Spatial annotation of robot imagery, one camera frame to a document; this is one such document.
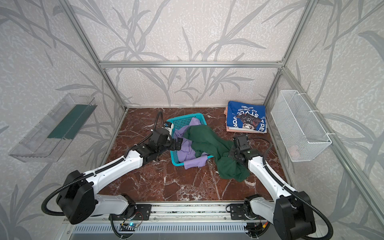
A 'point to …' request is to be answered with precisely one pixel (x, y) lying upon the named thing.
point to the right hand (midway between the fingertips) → (234, 147)
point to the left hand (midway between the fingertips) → (178, 134)
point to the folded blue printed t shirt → (246, 118)
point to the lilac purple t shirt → (187, 155)
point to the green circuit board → (127, 227)
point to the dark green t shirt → (205, 141)
